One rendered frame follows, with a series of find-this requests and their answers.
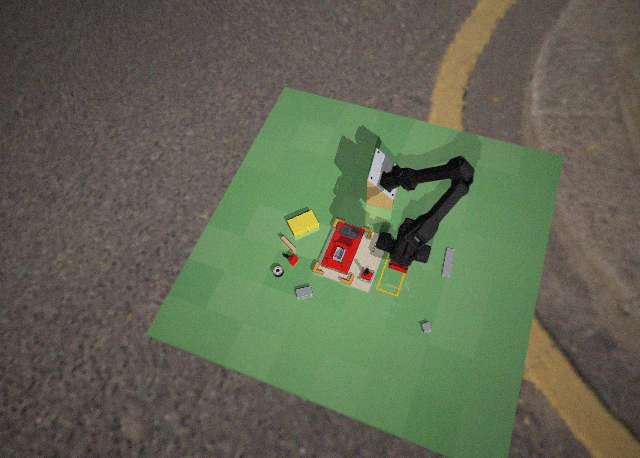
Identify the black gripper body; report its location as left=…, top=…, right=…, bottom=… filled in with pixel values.
left=376, top=232, right=431, bottom=263

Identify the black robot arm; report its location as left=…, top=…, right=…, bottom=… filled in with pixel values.
left=380, top=156, right=474, bottom=267

